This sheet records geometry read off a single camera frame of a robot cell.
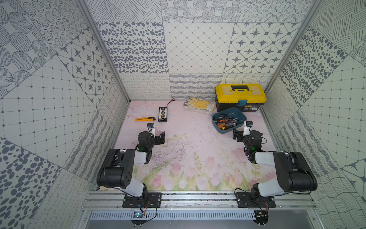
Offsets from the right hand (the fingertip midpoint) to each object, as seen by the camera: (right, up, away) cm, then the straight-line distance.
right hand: (241, 130), depth 94 cm
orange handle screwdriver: (-11, +3, +7) cm, 13 cm away
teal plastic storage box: (-7, +7, +10) cm, 14 cm away
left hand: (-57, 0, 0) cm, 57 cm away
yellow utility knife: (-65, +7, +14) cm, 67 cm away
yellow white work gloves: (-30, +19, +24) cm, 43 cm away
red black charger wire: (-51, +22, +28) cm, 62 cm away
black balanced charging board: (-56, +10, +17) cm, 59 cm away
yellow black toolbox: (+6, +23, +7) cm, 25 cm away
